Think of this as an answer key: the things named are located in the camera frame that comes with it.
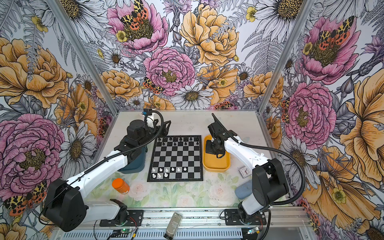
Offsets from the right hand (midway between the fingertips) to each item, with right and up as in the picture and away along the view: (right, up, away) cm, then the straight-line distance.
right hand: (210, 154), depth 86 cm
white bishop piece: (-25, -11, -1) cm, 27 cm away
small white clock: (+20, -10, +1) cm, 22 cm away
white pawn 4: (-18, -9, +1) cm, 20 cm away
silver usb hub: (-18, -29, -17) cm, 38 cm away
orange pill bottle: (-45, -13, -11) cm, 48 cm away
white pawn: (-32, -9, +1) cm, 34 cm away
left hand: (-25, +17, -5) cm, 30 cm away
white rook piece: (-31, -12, -1) cm, 34 cm away
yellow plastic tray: (+1, -6, +8) cm, 10 cm away
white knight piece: (-29, -11, -1) cm, 31 cm away
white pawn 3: (-25, -9, +1) cm, 26 cm away
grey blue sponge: (+18, -18, -5) cm, 26 cm away
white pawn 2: (-28, -9, +1) cm, 30 cm away
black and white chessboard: (-20, -3, +7) cm, 21 cm away
